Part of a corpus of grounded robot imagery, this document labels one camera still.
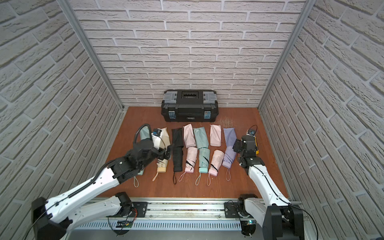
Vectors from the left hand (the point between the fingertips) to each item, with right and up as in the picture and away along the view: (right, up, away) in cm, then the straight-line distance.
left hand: (166, 140), depth 74 cm
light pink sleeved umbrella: (+28, -13, +14) cm, 34 cm away
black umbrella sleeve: (+2, -1, +26) cm, 26 cm away
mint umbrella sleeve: (+18, -1, +26) cm, 32 cm away
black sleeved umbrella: (+4, -12, +17) cm, 21 cm away
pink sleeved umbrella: (+12, -11, +16) cm, 23 cm away
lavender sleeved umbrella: (+35, -12, +16) cm, 41 cm away
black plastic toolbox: (+11, +20, +24) cm, 33 cm away
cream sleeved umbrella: (-5, -17, +11) cm, 21 cm away
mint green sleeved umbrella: (+20, -13, +15) cm, 28 cm away
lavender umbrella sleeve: (+39, 0, +26) cm, 47 cm away
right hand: (+44, -3, +12) cm, 45 cm away
